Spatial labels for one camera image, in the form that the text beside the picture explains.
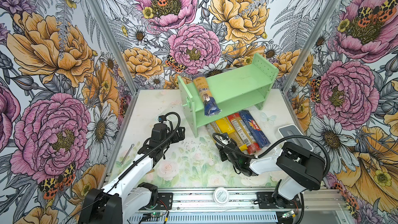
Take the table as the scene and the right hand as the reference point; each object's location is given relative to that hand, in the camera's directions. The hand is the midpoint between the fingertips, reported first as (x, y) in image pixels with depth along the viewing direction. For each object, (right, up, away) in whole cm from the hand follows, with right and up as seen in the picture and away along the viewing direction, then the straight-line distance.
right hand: (222, 149), depth 91 cm
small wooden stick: (-52, +2, +2) cm, 52 cm away
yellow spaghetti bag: (+2, +12, +9) cm, 16 cm away
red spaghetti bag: (+13, +8, +4) cm, 16 cm away
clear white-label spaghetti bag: (-5, +12, +4) cm, 13 cm away
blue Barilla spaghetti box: (+22, +7, +1) cm, 23 cm away
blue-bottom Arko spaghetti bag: (-7, +25, -18) cm, 32 cm away
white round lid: (-3, -15, -20) cm, 25 cm away
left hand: (-25, +9, -5) cm, 27 cm away
